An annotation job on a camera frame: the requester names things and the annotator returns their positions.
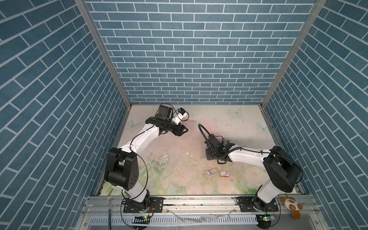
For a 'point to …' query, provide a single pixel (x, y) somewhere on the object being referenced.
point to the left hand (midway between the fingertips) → (184, 127)
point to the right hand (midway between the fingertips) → (207, 152)
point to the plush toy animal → (291, 204)
